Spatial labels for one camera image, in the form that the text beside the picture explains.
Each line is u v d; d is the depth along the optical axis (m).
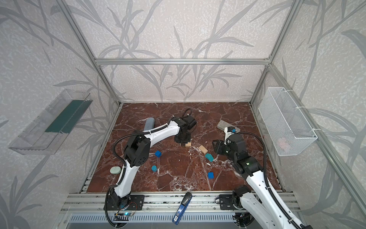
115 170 0.83
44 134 0.64
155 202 0.75
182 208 0.69
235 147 0.55
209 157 0.89
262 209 0.54
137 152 0.54
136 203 0.72
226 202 0.74
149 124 1.04
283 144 0.73
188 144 0.93
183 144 0.94
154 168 0.83
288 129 0.62
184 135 0.79
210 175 0.82
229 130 0.68
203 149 0.93
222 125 1.02
